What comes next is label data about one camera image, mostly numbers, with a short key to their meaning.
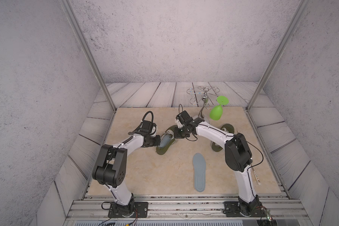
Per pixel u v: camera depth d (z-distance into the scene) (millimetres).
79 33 790
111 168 468
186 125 751
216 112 942
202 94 905
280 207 757
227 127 1042
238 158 544
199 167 882
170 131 952
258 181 823
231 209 728
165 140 978
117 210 702
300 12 715
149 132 756
